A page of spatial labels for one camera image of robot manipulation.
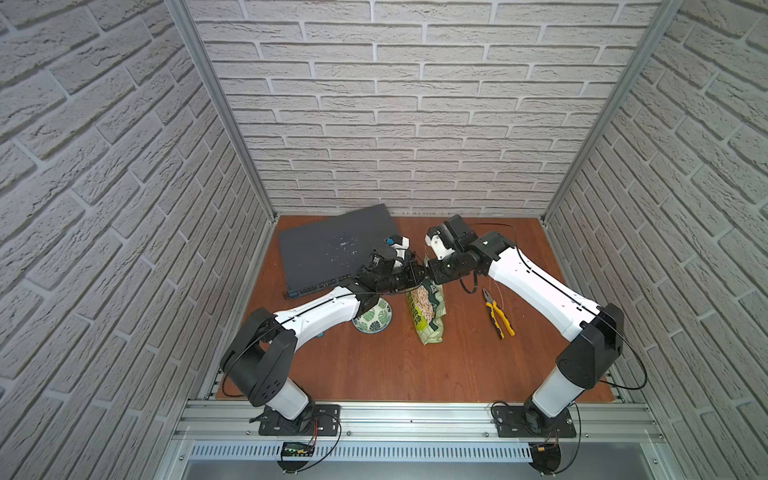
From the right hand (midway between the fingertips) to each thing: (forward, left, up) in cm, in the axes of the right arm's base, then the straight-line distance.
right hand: (425, 277), depth 80 cm
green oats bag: (-5, -1, -7) cm, 9 cm away
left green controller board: (-35, +35, -20) cm, 53 cm away
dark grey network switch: (+21, +34, -15) cm, 43 cm away
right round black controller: (-40, -25, -20) cm, 52 cm away
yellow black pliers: (-1, -23, -17) cm, 28 cm away
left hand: (+4, -2, +2) cm, 4 cm away
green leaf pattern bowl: (-3, +14, -17) cm, 23 cm away
